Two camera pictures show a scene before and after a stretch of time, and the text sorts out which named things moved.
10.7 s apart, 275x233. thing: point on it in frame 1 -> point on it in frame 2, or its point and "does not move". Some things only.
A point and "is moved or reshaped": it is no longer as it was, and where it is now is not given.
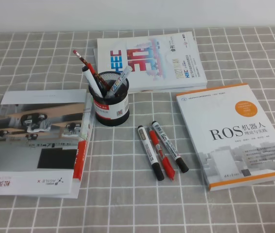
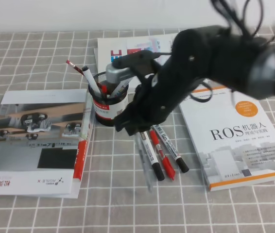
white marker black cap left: (151, 155) does not move
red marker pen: (167, 165) does not move
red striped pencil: (92, 71) -> (76, 67)
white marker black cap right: (181, 164) does not move
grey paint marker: (119, 81) is moved or reshaped
